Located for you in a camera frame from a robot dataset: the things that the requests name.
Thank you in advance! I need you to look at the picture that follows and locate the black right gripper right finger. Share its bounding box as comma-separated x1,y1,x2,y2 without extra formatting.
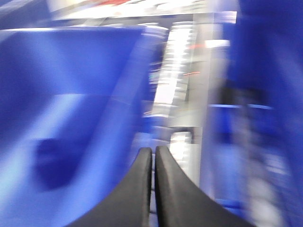
155,146,255,227

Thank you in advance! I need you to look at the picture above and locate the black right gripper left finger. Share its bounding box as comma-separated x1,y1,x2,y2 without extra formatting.
68,148,152,227

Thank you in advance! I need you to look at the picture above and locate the steel roller rack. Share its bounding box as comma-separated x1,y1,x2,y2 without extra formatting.
142,11,237,190

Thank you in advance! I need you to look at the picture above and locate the blue plastic bin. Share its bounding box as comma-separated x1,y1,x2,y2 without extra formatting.
0,26,166,227
201,0,303,227

